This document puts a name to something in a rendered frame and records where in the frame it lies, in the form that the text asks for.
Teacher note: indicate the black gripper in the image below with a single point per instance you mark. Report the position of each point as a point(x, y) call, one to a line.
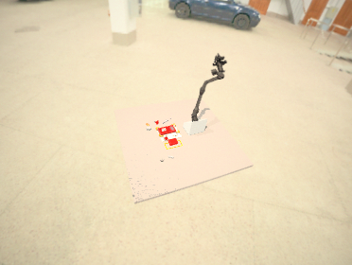
point(218, 61)

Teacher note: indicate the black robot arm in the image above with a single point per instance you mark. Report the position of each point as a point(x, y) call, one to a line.
point(219, 76)

